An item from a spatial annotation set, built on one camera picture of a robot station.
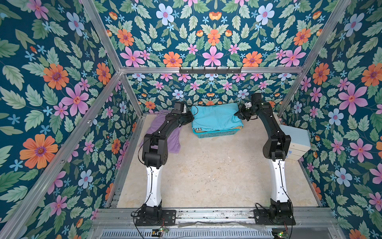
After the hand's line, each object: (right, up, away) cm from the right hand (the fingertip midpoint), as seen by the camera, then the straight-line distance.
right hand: (235, 112), depth 102 cm
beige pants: (-3, -11, -5) cm, 13 cm away
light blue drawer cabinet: (+36, -19, -14) cm, 43 cm away
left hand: (-29, -2, -1) cm, 29 cm away
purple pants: (-43, -23, -1) cm, 49 cm away
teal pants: (-14, -4, +1) cm, 14 cm away
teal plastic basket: (-13, -15, -1) cm, 20 cm away
